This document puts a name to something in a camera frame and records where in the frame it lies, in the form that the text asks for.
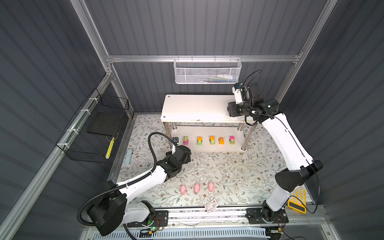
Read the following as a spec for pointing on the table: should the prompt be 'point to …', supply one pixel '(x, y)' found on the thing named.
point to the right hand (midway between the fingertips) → (233, 107)
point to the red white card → (211, 206)
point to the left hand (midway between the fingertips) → (181, 152)
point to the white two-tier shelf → (202, 123)
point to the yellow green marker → (110, 147)
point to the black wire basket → (88, 138)
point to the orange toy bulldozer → (221, 140)
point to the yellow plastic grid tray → (293, 201)
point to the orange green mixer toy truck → (212, 140)
